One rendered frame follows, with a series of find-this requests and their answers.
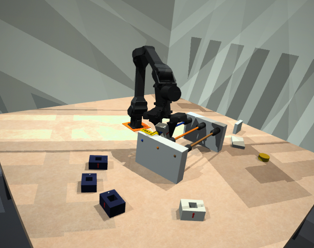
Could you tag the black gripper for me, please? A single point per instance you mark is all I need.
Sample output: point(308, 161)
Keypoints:
point(174, 118)

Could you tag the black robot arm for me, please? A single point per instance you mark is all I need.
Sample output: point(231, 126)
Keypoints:
point(165, 86)

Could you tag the yellow short cylinder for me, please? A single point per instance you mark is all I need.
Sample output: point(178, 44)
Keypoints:
point(263, 157)

